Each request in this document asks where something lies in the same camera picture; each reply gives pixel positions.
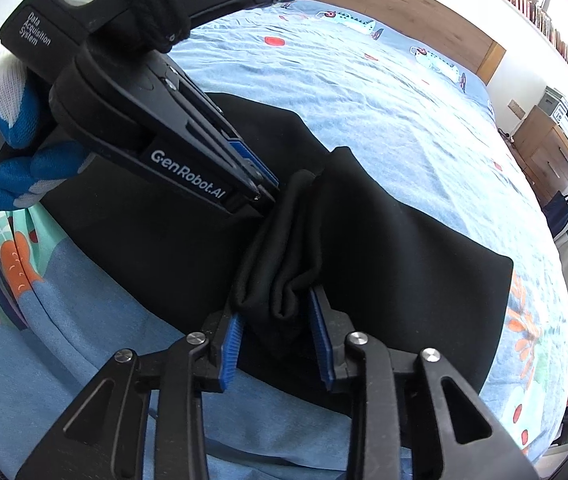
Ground grey printer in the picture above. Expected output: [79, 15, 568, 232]
[538, 86, 568, 148]

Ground black bag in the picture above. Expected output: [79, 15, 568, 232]
[546, 190, 568, 241]

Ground printed blue blanket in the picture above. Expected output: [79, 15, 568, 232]
[0, 0, 568, 480]

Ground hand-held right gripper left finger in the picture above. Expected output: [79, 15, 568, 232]
[14, 310, 245, 480]

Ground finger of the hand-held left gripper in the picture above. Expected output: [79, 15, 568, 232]
[151, 82, 275, 206]
[164, 54, 281, 191]

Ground black wrapped cord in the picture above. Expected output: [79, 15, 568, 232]
[116, 0, 192, 53]

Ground wooden dresser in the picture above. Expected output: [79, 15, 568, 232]
[514, 105, 568, 201]

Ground wooden headboard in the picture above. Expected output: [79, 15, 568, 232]
[304, 0, 507, 86]

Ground black pants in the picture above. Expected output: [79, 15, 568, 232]
[39, 92, 514, 416]

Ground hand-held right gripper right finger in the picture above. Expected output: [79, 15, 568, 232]
[309, 285, 539, 480]

